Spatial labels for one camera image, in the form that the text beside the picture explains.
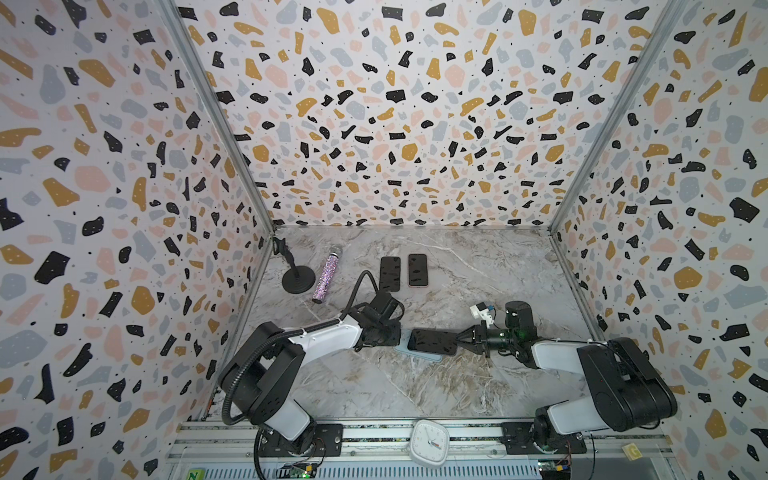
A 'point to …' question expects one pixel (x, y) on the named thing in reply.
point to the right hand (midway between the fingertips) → (451, 337)
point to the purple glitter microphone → (327, 273)
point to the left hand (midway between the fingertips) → (399, 333)
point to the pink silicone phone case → (418, 271)
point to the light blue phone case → (403, 347)
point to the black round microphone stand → (299, 279)
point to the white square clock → (429, 443)
